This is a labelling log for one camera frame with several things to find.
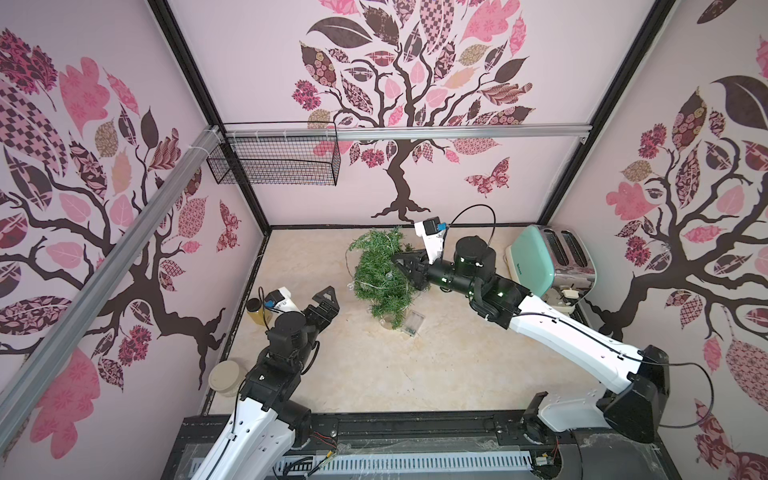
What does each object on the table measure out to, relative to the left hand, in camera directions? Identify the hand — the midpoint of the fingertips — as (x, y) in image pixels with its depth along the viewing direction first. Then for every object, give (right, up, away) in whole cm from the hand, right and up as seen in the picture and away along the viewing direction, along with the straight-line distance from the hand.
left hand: (328, 303), depth 75 cm
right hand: (+17, +12, -10) cm, 23 cm away
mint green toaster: (+64, +10, +11) cm, 65 cm away
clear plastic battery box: (+23, -10, +18) cm, 30 cm away
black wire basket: (-21, +45, +20) cm, 54 cm away
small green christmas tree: (+13, +6, -4) cm, 15 cm away
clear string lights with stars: (+10, +4, -2) cm, 11 cm away
